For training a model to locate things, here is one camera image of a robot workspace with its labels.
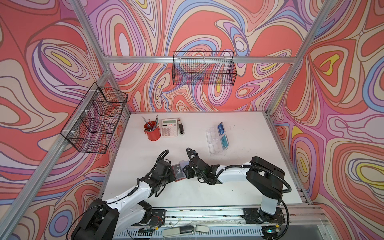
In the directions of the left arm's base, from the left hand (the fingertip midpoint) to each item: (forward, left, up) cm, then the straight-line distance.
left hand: (177, 175), depth 87 cm
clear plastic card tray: (+21, -25, +6) cm, 33 cm away
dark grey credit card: (+2, 0, 0) cm, 2 cm away
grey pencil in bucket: (+33, +24, +17) cm, 44 cm away
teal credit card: (+17, -29, +10) cm, 35 cm away
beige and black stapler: (+33, -1, +5) cm, 33 cm away
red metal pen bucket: (+24, +17, +13) cm, 32 cm away
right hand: (+1, -5, +1) cm, 5 cm away
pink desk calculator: (+35, +8, +2) cm, 36 cm away
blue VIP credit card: (+28, -28, +10) cm, 41 cm away
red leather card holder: (0, +2, 0) cm, 2 cm away
